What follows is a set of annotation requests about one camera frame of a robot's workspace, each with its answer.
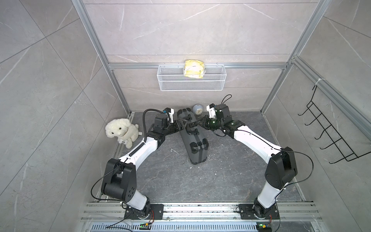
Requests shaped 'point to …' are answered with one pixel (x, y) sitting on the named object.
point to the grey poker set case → (196, 144)
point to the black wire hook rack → (332, 145)
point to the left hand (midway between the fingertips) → (186, 121)
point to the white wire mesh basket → (172, 78)
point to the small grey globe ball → (197, 108)
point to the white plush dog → (121, 128)
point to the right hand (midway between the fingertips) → (196, 122)
